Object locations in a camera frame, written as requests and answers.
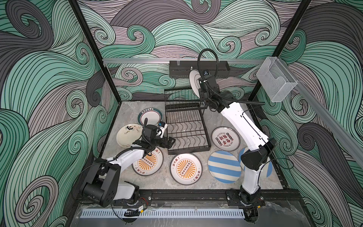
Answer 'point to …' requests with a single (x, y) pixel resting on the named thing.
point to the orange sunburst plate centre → (185, 169)
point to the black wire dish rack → (186, 121)
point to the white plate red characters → (225, 138)
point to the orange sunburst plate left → (149, 165)
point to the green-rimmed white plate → (153, 115)
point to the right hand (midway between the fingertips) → (207, 88)
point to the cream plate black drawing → (127, 134)
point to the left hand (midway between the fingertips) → (169, 137)
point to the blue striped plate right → (266, 170)
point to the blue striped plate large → (224, 167)
